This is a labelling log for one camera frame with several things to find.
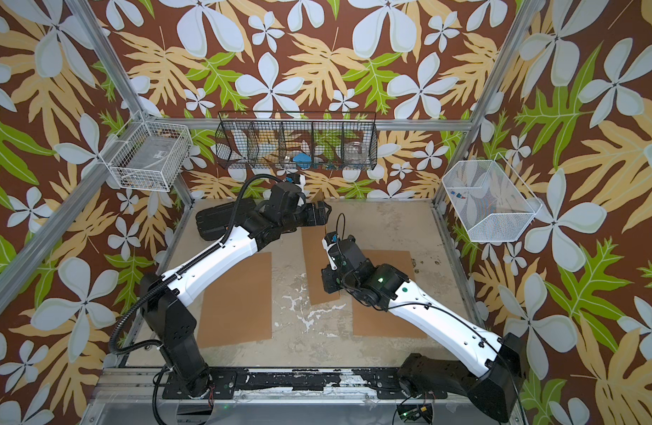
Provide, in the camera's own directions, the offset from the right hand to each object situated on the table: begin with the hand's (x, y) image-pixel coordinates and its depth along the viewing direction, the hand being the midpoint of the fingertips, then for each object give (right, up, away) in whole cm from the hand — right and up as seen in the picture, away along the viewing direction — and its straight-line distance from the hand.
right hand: (322, 270), depth 75 cm
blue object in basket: (-7, +37, +20) cm, 43 cm away
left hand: (0, +19, +4) cm, 19 cm away
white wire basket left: (-57, +36, +11) cm, 68 cm away
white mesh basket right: (+55, +21, +10) cm, 59 cm away
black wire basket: (-11, +45, +23) cm, 52 cm away
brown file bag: (+16, -19, +11) cm, 27 cm away
